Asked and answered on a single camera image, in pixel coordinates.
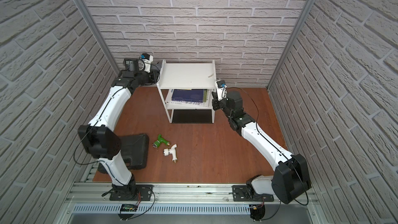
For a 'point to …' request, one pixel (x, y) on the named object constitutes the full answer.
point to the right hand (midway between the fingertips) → (215, 92)
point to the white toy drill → (171, 150)
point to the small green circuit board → (129, 207)
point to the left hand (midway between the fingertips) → (155, 69)
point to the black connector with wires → (257, 212)
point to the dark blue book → (192, 95)
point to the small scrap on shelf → (211, 75)
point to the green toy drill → (160, 139)
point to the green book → (204, 97)
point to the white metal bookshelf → (186, 76)
